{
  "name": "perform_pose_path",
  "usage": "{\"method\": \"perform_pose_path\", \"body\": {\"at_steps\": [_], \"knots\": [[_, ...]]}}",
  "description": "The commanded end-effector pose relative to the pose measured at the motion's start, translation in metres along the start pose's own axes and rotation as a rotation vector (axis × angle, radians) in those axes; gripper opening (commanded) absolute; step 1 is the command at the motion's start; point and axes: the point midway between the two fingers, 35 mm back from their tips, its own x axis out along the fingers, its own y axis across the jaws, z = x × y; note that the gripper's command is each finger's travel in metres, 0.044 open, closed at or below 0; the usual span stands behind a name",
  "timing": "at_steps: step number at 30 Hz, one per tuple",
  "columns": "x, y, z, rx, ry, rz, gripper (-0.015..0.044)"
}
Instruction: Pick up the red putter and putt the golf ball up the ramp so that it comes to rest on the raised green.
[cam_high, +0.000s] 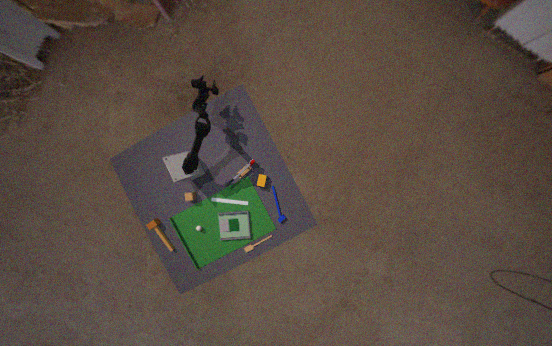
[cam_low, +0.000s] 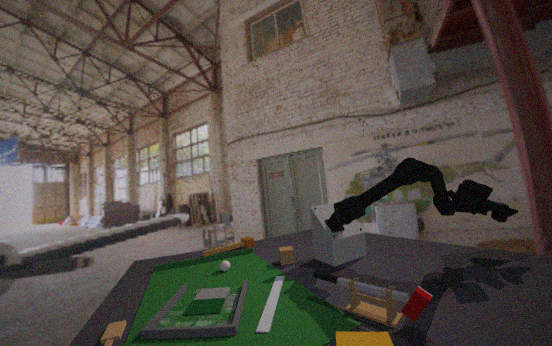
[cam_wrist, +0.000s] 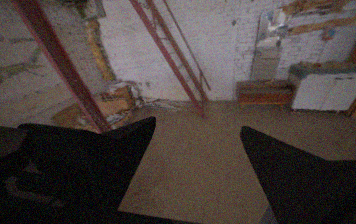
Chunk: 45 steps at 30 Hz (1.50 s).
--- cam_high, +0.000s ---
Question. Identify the blue golf putter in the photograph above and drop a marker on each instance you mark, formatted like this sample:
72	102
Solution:
281	217

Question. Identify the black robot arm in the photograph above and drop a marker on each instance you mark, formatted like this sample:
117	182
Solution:
190	163

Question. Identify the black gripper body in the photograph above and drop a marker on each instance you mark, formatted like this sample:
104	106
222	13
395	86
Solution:
213	89

